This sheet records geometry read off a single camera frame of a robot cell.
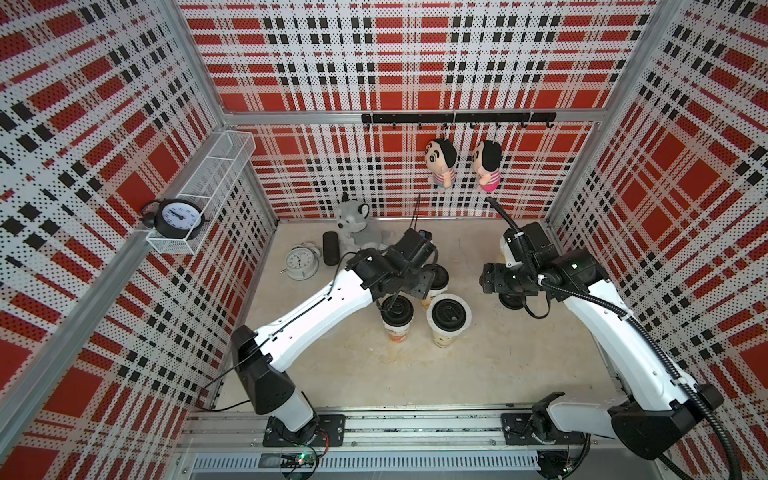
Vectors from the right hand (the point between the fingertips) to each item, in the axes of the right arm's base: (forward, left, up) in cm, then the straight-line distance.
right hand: (501, 281), depth 72 cm
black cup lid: (+7, +13, -8) cm, 17 cm away
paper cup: (+3, +15, -10) cm, 19 cm away
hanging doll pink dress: (+43, -3, +6) cm, 43 cm away
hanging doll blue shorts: (+40, +12, +8) cm, 43 cm away
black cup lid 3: (-5, +12, -8) cm, 15 cm away
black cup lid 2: (-3, +26, -9) cm, 27 cm away
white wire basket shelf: (+24, +76, +10) cm, 81 cm away
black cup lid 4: (+9, -12, -27) cm, 31 cm away
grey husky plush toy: (+30, +41, -9) cm, 51 cm away
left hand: (+2, +19, -1) cm, 20 cm away
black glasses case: (+30, +51, -24) cm, 64 cm away
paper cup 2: (-8, +13, -17) cm, 23 cm away
